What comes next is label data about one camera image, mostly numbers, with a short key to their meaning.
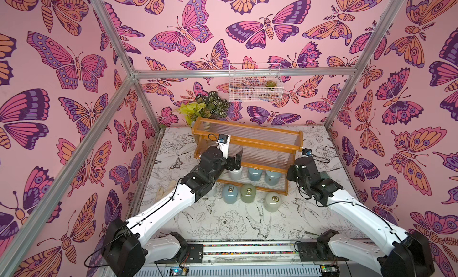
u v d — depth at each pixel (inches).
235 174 35.9
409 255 14.8
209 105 39.5
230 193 32.8
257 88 41.8
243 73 37.0
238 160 26.6
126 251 15.1
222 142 25.1
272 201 31.4
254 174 35.4
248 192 32.7
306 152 28.0
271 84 36.3
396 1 27.3
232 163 26.3
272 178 34.5
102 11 28.2
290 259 28.8
